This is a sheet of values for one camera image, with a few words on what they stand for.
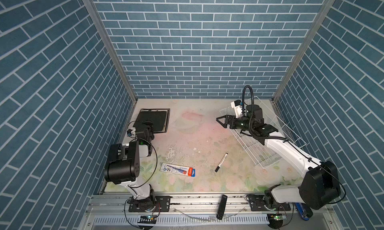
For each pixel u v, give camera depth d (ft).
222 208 2.37
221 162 2.85
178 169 2.77
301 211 2.33
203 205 2.46
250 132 2.03
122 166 1.53
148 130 2.59
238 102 2.38
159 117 3.34
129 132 2.75
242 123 2.26
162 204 2.43
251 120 2.03
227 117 2.29
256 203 2.41
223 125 2.34
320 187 1.35
